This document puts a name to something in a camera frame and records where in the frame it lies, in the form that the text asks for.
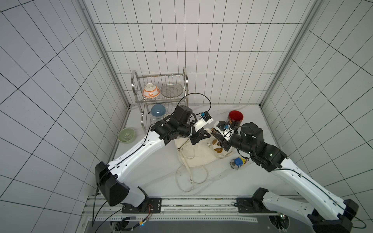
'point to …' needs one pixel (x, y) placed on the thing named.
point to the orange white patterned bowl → (150, 91)
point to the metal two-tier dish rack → (160, 96)
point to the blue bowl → (158, 110)
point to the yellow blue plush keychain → (237, 163)
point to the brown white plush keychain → (216, 145)
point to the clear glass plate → (171, 90)
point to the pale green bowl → (126, 135)
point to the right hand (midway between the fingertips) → (209, 132)
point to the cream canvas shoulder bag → (199, 154)
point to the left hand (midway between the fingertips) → (204, 138)
